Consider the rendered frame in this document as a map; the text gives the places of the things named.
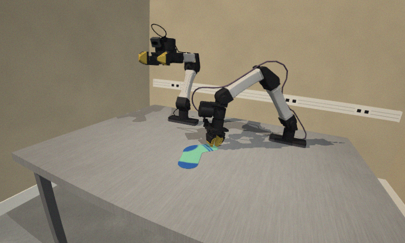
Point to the mint green sock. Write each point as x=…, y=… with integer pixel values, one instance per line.
x=191, y=155

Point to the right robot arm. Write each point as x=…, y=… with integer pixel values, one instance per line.
x=191, y=68

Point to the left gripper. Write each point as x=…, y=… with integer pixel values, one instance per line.
x=216, y=132

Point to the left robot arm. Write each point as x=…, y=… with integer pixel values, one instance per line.
x=269, y=81

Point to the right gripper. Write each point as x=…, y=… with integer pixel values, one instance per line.
x=156, y=58

